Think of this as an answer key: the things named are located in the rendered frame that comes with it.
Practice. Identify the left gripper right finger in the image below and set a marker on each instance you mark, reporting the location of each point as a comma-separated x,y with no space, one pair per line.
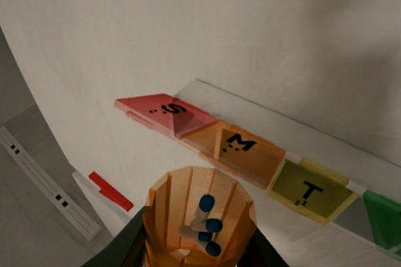
261,253

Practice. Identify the orange translucent cylinder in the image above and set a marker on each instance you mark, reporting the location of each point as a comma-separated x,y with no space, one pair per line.
173,200

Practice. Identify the red flat bar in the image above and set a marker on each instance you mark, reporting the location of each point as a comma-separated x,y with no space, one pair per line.
110,192

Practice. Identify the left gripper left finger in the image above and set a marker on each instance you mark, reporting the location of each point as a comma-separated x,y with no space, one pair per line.
127,249

